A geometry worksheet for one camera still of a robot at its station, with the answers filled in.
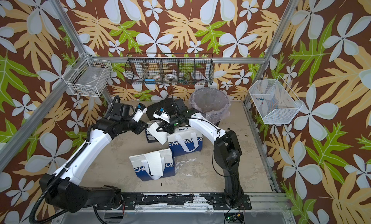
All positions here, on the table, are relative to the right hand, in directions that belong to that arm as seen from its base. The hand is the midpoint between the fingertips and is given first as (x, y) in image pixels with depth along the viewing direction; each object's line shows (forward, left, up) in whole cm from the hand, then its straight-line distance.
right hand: (158, 128), depth 81 cm
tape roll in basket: (+37, -5, +8) cm, 39 cm away
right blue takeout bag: (-7, -16, -2) cm, 17 cm away
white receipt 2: (-4, -2, -3) cm, 5 cm away
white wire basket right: (+14, -68, +7) cm, 70 cm away
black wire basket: (+42, -5, +12) cm, 44 cm away
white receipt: (-21, -1, 0) cm, 21 cm away
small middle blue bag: (+1, +7, -13) cm, 14 cm away
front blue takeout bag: (-22, +6, -5) cm, 24 cm away
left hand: (+2, +7, +4) cm, 8 cm away
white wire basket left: (+27, +43, +16) cm, 53 cm away
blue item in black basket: (+34, +9, +9) cm, 36 cm away
